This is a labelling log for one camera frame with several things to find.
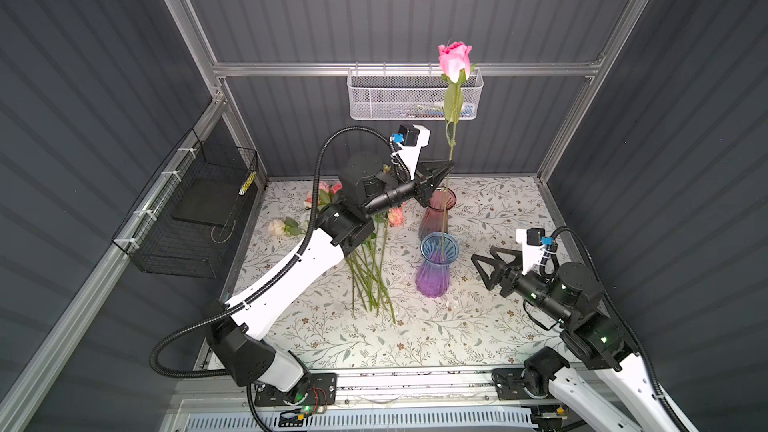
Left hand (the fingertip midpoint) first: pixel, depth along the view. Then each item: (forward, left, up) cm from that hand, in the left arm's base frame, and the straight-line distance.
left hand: (453, 161), depth 58 cm
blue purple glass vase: (-1, -1, -31) cm, 31 cm away
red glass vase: (+12, -2, -33) cm, 36 cm away
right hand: (-11, -8, -19) cm, 23 cm away
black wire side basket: (+2, +64, -21) cm, 68 cm away
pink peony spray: (-4, +17, -47) cm, 51 cm away
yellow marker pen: (+17, +51, -21) cm, 58 cm away
